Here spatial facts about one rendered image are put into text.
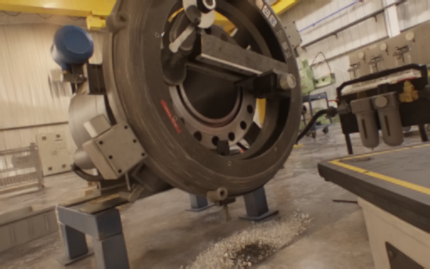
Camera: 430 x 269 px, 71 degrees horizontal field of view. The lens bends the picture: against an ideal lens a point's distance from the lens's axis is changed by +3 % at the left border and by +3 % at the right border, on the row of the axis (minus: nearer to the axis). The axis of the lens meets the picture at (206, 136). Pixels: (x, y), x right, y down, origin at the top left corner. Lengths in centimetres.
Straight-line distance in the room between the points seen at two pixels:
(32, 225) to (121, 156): 158
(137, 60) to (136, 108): 11
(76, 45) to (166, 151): 89
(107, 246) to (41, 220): 125
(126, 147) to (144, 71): 19
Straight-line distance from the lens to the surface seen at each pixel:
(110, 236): 105
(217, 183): 83
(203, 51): 84
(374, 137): 157
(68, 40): 151
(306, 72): 1220
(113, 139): 71
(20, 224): 223
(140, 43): 77
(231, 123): 105
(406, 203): 39
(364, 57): 812
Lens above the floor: 43
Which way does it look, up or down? level
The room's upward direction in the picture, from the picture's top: 11 degrees counter-clockwise
